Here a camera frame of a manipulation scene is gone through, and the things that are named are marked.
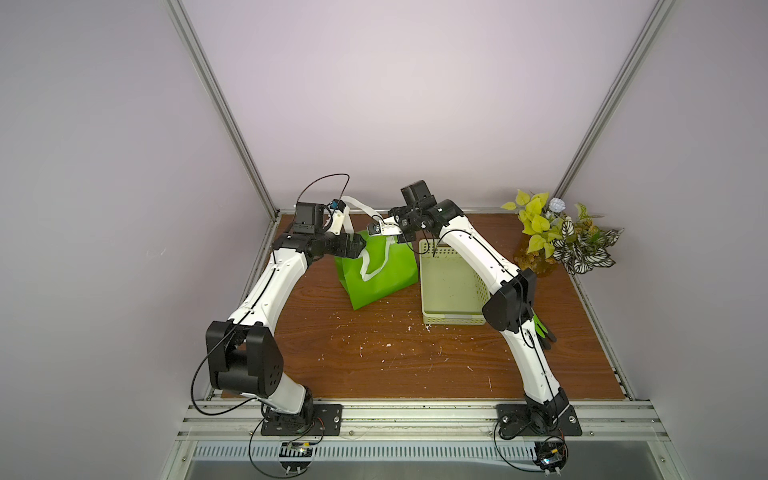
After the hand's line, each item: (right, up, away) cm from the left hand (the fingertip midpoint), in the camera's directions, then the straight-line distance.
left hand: (355, 237), depth 84 cm
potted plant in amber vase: (+60, -1, -5) cm, 61 cm away
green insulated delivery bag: (+9, -8, +2) cm, 12 cm away
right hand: (+10, +7, +4) cm, 13 cm away
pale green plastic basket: (+31, -18, +12) cm, 38 cm away
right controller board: (+49, -53, -15) cm, 73 cm away
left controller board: (-13, -55, -12) cm, 58 cm away
